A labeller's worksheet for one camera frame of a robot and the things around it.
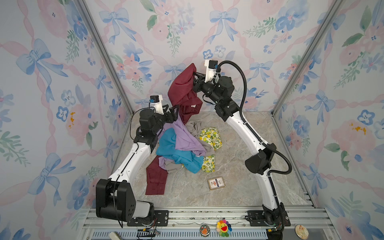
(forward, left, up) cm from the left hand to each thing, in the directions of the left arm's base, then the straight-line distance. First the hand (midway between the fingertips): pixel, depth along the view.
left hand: (174, 104), depth 75 cm
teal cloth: (-8, +7, -30) cm, 32 cm away
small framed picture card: (-28, -23, -34) cm, 49 cm away
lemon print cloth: (+1, -22, -28) cm, 36 cm away
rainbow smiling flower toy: (-49, -25, -34) cm, 64 cm away
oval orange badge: (-50, -16, -34) cm, 62 cm away
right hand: (+6, -8, +15) cm, 18 cm away
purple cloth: (-7, -5, -22) cm, 23 cm away
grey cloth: (+6, -11, -26) cm, 29 cm away
